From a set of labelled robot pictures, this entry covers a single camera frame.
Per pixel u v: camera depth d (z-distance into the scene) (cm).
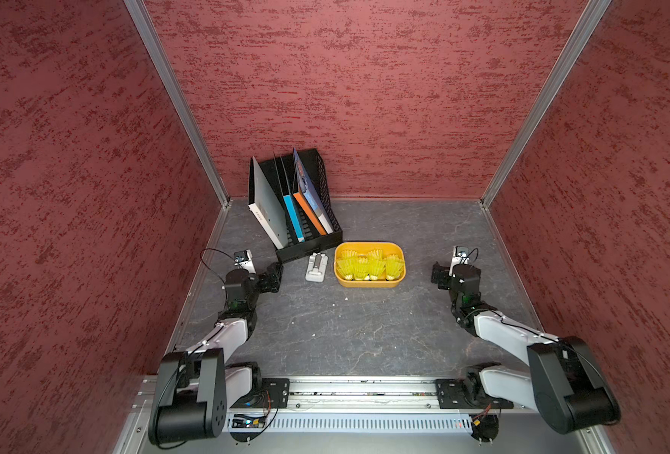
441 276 81
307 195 82
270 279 81
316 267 97
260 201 83
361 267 92
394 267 92
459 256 77
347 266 92
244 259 77
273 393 74
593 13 71
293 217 87
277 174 86
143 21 72
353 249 98
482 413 72
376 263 92
